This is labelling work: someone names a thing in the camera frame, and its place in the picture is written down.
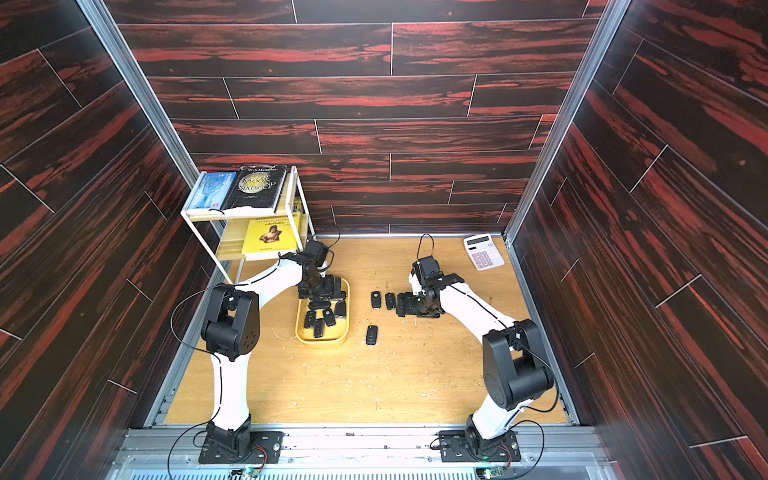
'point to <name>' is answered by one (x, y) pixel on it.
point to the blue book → (212, 191)
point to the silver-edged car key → (319, 328)
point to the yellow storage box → (334, 336)
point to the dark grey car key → (340, 308)
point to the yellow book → (268, 236)
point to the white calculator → (483, 251)
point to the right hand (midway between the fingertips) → (415, 308)
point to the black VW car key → (329, 317)
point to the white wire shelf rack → (234, 234)
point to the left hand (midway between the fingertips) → (331, 292)
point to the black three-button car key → (376, 300)
